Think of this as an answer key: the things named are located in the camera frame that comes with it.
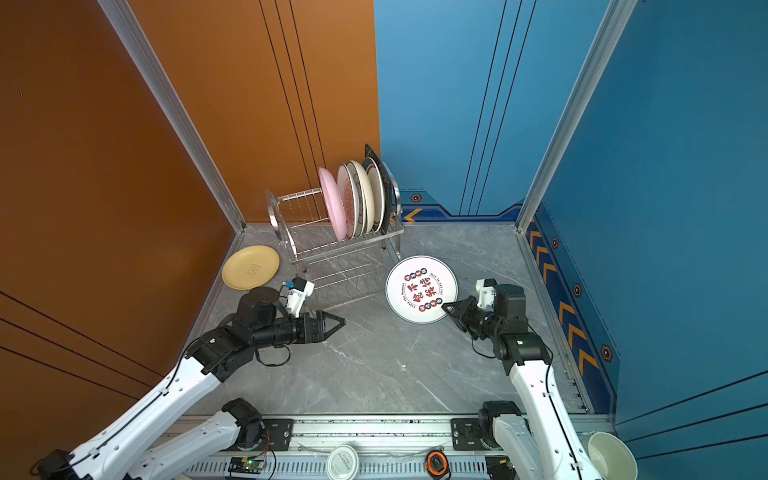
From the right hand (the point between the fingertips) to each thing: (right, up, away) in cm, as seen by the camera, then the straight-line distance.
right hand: (440, 306), depth 75 cm
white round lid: (-23, -33, -10) cm, 41 cm away
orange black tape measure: (-2, -35, -8) cm, 36 cm away
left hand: (-25, -3, -5) cm, 26 cm away
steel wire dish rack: (-31, +8, +29) cm, 43 cm away
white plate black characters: (-5, +4, +4) cm, 8 cm away
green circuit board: (-47, -37, -4) cm, 60 cm away
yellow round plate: (-64, +8, +32) cm, 72 cm away
